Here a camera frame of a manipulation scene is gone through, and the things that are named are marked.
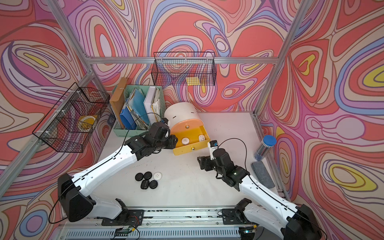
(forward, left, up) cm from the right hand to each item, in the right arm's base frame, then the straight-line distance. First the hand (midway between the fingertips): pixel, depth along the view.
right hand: (205, 160), depth 81 cm
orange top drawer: (+19, +9, +10) cm, 23 cm away
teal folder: (+33, +40, +13) cm, 54 cm away
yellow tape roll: (+11, +57, +23) cm, 63 cm away
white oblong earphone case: (+15, +1, 0) cm, 15 cm away
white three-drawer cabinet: (+31, +14, +8) cm, 35 cm away
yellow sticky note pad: (+43, +5, +23) cm, 49 cm away
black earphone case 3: (-8, +30, -10) cm, 33 cm away
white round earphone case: (-3, +28, -10) cm, 30 cm away
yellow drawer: (+15, +8, 0) cm, 17 cm away
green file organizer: (+29, +41, -3) cm, 51 cm away
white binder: (+33, +31, +15) cm, 47 cm away
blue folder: (+27, +47, +7) cm, 55 cm away
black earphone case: (-3, +39, -11) cm, 41 cm away
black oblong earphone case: (-8, +34, -9) cm, 37 cm away
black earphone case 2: (-3, +34, -10) cm, 36 cm away
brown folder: (+27, +47, +22) cm, 59 cm away
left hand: (+7, +15, +11) cm, 20 cm away
